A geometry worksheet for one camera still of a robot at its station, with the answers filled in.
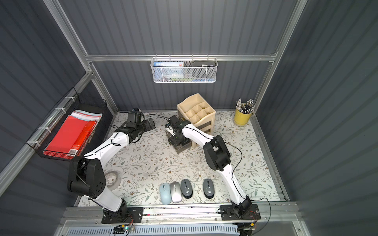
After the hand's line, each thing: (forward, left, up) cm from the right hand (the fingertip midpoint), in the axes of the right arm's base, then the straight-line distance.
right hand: (176, 140), depth 98 cm
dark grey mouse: (-30, -20, -2) cm, 36 cm away
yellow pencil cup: (+16, -47, +3) cm, 49 cm away
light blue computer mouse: (-33, +3, -2) cm, 33 cm away
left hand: (+3, +16, +14) cm, 22 cm away
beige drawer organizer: (+4, -16, +20) cm, 26 cm away
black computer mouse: (-32, -9, -1) cm, 33 cm away
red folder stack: (-14, +47, +25) cm, 55 cm away
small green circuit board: (-49, +19, -3) cm, 52 cm away
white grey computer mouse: (-32, -3, -2) cm, 33 cm away
